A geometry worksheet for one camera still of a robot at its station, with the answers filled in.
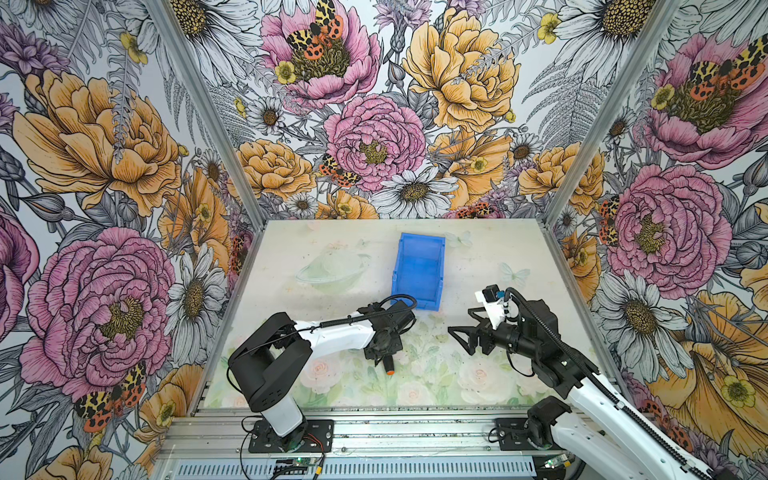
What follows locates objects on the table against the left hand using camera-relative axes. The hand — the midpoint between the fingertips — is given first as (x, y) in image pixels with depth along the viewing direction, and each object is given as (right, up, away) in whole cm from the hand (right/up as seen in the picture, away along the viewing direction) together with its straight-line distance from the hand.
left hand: (385, 355), depth 87 cm
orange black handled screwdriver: (+1, -1, -4) cm, 5 cm away
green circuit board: (-21, -21, -16) cm, 34 cm away
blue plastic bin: (+12, +23, +21) cm, 33 cm away
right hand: (+19, +10, -12) cm, 25 cm away
